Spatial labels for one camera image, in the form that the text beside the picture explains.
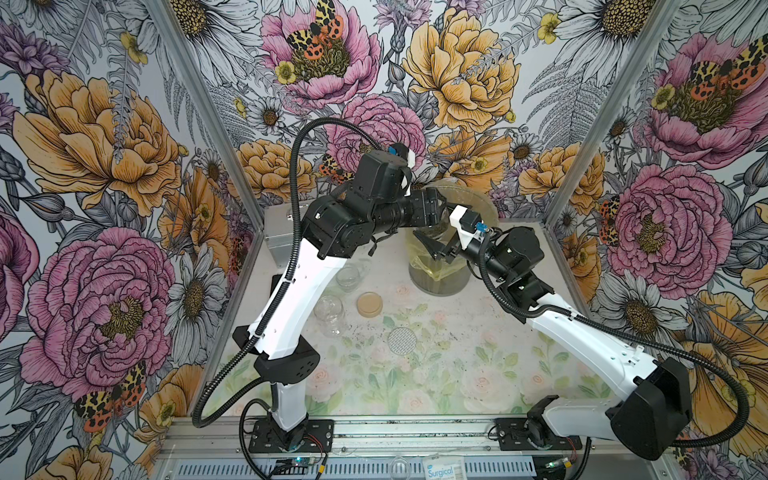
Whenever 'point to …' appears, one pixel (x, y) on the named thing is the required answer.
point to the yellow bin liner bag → (426, 265)
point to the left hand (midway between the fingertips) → (425, 214)
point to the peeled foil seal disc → (402, 340)
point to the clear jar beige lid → (348, 279)
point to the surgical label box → (444, 468)
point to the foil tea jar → (329, 312)
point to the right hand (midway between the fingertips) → (423, 221)
